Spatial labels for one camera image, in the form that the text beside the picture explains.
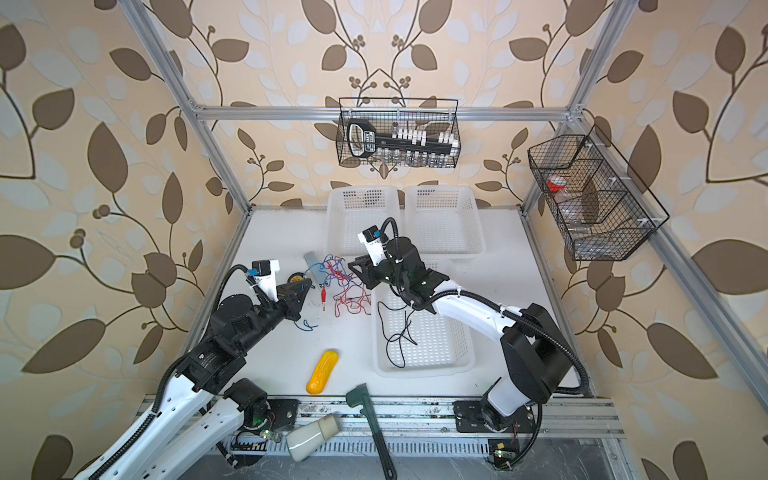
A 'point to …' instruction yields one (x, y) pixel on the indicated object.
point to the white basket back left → (350, 210)
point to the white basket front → (408, 342)
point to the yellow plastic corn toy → (322, 372)
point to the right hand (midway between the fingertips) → (354, 264)
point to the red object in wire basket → (556, 183)
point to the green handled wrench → (360, 395)
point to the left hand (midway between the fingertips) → (311, 280)
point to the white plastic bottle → (306, 440)
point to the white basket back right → (444, 221)
